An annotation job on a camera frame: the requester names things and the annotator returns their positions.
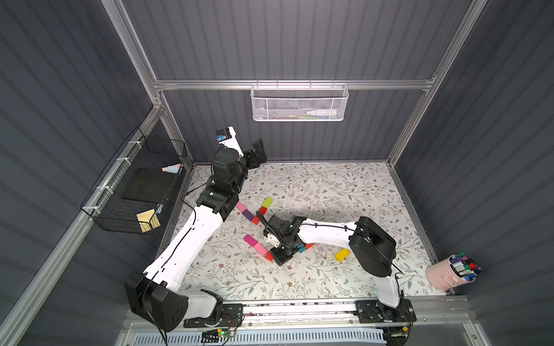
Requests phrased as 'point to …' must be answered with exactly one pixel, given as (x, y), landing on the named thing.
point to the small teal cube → (301, 249)
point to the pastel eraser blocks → (174, 169)
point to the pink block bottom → (260, 249)
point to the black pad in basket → (148, 184)
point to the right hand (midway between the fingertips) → (276, 265)
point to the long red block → (262, 210)
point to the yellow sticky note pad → (148, 220)
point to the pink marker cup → (453, 271)
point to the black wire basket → (115, 213)
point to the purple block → (248, 215)
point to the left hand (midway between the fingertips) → (252, 143)
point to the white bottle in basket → (322, 112)
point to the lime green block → (267, 202)
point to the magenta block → (249, 240)
